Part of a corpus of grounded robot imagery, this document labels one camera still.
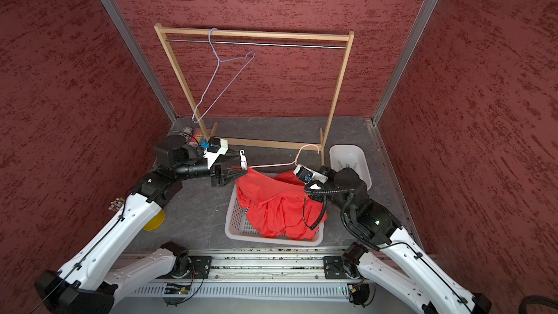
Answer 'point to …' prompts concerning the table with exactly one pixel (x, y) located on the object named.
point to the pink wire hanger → (291, 163)
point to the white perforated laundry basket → (237, 229)
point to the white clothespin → (243, 161)
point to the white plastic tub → (350, 155)
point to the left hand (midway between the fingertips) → (242, 166)
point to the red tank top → (280, 204)
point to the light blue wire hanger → (194, 120)
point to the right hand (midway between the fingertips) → (306, 171)
